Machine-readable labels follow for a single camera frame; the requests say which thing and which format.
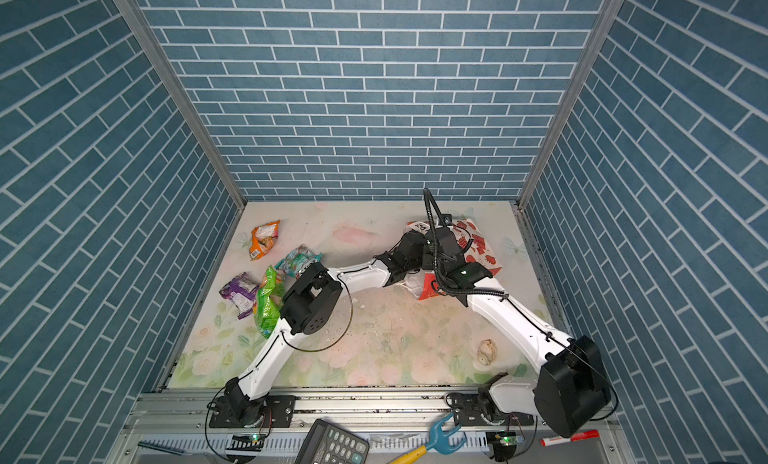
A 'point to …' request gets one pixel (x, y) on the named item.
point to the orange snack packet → (263, 238)
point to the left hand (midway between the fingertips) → (445, 252)
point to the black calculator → (328, 443)
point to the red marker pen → (587, 434)
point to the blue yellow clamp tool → (440, 441)
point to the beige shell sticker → (487, 351)
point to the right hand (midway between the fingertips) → (431, 243)
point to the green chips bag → (270, 295)
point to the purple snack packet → (242, 292)
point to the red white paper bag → (422, 285)
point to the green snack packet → (298, 260)
